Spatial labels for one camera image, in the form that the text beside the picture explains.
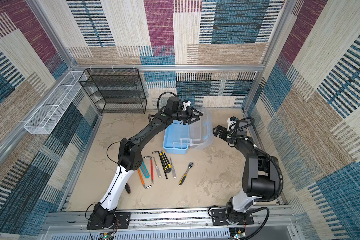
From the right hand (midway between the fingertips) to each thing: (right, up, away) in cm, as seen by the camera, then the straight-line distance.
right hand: (217, 133), depth 93 cm
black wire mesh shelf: (-70, +30, +17) cm, 78 cm away
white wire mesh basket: (-86, +7, -23) cm, 89 cm away
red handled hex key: (-40, -20, -4) cm, 45 cm away
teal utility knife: (-43, -22, -4) cm, 49 cm away
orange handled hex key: (-45, -26, -7) cm, 52 cm away
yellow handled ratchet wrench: (-21, -24, -7) cm, 33 cm away
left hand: (-10, +11, -7) cm, 17 cm away
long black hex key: (-37, -12, +3) cm, 39 cm away
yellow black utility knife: (-30, -19, -3) cm, 36 cm away
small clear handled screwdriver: (-36, -21, -4) cm, 42 cm away
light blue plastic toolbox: (-12, 0, -2) cm, 12 cm away
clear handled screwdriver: (-27, -22, -4) cm, 35 cm away
